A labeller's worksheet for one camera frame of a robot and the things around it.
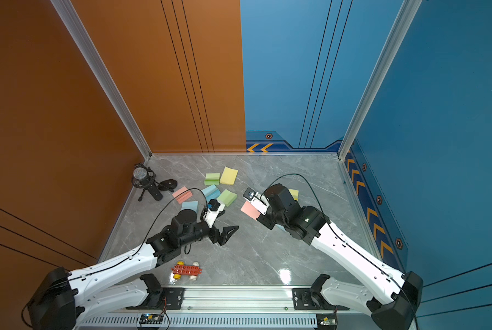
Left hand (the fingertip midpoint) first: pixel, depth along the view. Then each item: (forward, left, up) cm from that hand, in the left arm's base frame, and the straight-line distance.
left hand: (231, 217), depth 76 cm
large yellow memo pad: (+32, +5, -16) cm, 36 cm away
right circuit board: (-30, -35, -19) cm, 49 cm away
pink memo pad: (+19, +26, -15) cm, 36 cm away
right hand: (+2, -11, +6) cm, 12 cm away
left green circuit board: (-30, +27, -18) cm, 44 cm away
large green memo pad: (+20, +5, -17) cm, 26 cm away
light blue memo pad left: (+16, +22, -18) cm, 32 cm away
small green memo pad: (+31, +14, -16) cm, 38 cm away
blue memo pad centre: (+22, +13, -16) cm, 30 cm away
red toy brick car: (-14, +19, -16) cm, 29 cm away
